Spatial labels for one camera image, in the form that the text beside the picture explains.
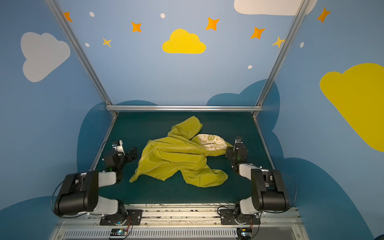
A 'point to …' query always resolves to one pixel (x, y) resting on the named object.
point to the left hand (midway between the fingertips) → (128, 148)
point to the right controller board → (244, 233)
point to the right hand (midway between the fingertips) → (237, 147)
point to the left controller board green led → (118, 232)
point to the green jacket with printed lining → (182, 151)
